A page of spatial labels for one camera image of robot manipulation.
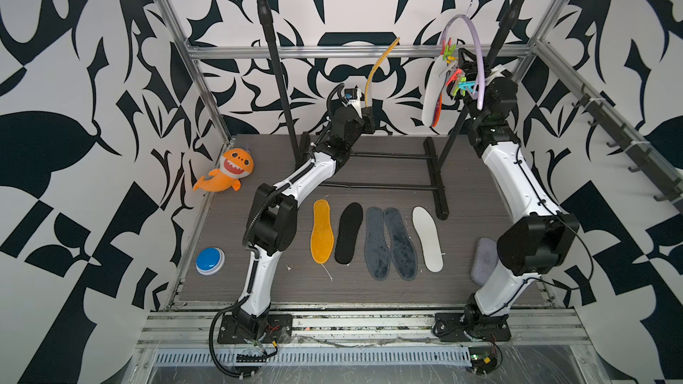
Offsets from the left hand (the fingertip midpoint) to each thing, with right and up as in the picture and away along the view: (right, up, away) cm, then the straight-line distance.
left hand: (368, 102), depth 86 cm
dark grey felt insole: (+3, -49, +2) cm, 49 cm away
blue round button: (-50, -50, -1) cm, 71 cm away
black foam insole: (-5, -40, +10) cm, 42 cm away
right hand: (+20, +9, -18) cm, 28 cm away
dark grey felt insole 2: (+12, -49, +1) cm, 51 cm away
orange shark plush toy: (-48, -20, +15) cm, 54 cm away
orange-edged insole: (+21, -42, +8) cm, 48 cm away
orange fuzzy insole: (-15, -45, +5) cm, 48 cm away
